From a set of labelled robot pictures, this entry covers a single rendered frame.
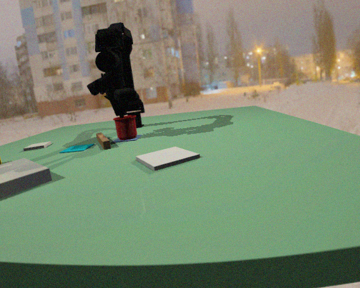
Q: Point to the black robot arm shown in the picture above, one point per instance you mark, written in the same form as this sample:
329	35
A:
115	46

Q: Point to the dark red cup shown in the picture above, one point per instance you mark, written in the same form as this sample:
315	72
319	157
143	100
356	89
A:
126	127

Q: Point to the white square block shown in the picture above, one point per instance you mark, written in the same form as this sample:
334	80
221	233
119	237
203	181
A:
37	146

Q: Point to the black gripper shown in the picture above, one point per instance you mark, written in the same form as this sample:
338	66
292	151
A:
119	96

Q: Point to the white flat rectangular slab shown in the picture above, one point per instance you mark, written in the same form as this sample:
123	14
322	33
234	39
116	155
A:
166	158

